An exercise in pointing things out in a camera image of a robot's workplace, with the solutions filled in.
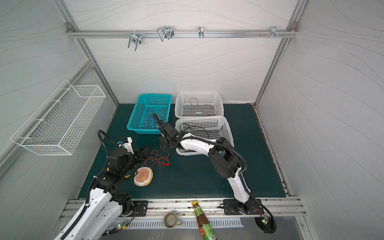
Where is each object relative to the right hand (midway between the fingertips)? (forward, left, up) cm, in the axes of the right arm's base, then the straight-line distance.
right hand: (165, 133), depth 91 cm
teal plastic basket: (+16, +22, -9) cm, 29 cm away
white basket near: (+7, -29, -3) cm, 30 cm away
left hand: (-12, +6, +6) cm, 14 cm away
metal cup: (-43, -9, -10) cm, 45 cm away
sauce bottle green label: (-45, -26, -6) cm, 53 cm away
